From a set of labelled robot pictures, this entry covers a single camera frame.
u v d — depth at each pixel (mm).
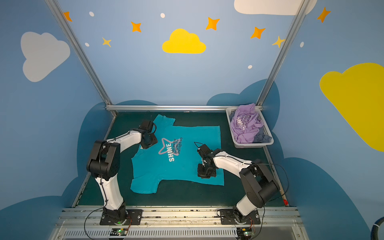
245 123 1009
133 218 736
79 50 831
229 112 1134
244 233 714
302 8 700
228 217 751
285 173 447
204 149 735
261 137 1011
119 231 708
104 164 520
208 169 718
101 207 648
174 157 964
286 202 839
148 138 837
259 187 450
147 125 824
